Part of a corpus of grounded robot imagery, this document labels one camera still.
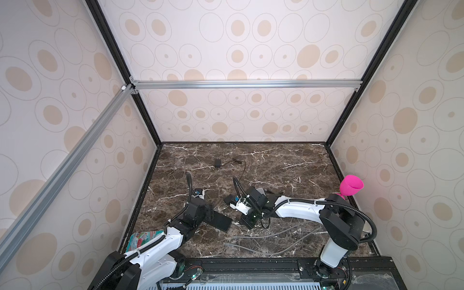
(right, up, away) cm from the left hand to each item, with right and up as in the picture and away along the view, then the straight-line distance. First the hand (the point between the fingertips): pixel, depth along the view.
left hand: (212, 203), depth 87 cm
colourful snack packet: (-32, -14, -8) cm, 36 cm away
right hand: (+14, -8, -2) cm, 16 cm away
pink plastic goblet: (+63, +9, -6) cm, 64 cm away
